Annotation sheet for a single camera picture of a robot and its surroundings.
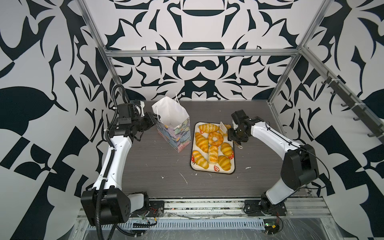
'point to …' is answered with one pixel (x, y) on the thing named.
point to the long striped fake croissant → (208, 128)
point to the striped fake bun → (226, 149)
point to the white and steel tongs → (224, 129)
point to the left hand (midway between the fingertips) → (158, 114)
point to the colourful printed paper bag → (173, 125)
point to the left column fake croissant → (201, 142)
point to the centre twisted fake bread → (213, 157)
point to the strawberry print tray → (214, 168)
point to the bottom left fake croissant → (199, 159)
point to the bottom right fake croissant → (224, 162)
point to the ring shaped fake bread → (215, 138)
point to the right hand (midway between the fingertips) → (232, 136)
